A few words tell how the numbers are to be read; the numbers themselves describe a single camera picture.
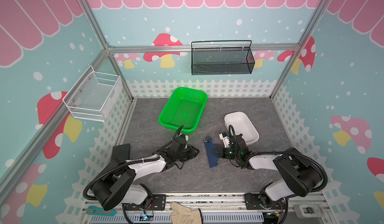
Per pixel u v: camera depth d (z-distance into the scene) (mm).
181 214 712
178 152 698
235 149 703
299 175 448
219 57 943
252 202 741
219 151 808
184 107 1119
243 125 1034
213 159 855
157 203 742
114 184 430
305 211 694
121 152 914
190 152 761
